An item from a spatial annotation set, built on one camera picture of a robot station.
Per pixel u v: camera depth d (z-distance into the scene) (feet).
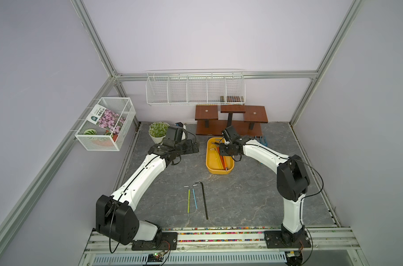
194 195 2.85
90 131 2.32
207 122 3.81
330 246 2.42
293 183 1.67
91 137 2.32
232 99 3.25
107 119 2.46
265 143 3.56
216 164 3.21
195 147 2.41
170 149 1.89
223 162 3.47
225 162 3.32
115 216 1.31
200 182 3.00
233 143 2.29
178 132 2.04
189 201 2.78
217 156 3.32
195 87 3.26
